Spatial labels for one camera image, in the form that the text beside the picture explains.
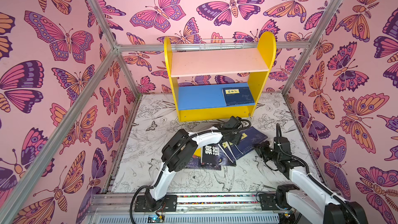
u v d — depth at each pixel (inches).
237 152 33.9
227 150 34.4
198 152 32.3
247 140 36.0
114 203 29.9
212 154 32.8
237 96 38.4
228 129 27.8
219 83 46.0
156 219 28.5
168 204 29.0
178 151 20.6
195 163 31.3
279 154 25.9
